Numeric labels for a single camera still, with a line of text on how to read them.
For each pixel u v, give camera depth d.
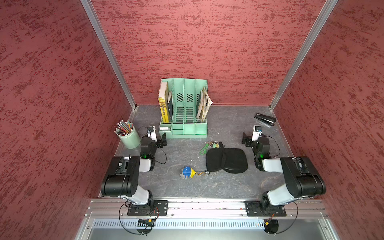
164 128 0.88
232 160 0.88
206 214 0.75
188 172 0.81
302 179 0.46
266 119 1.10
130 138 0.87
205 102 0.94
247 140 0.84
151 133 0.79
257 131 0.79
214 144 0.97
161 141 0.84
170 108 1.02
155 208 0.73
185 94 1.12
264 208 0.67
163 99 0.90
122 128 0.90
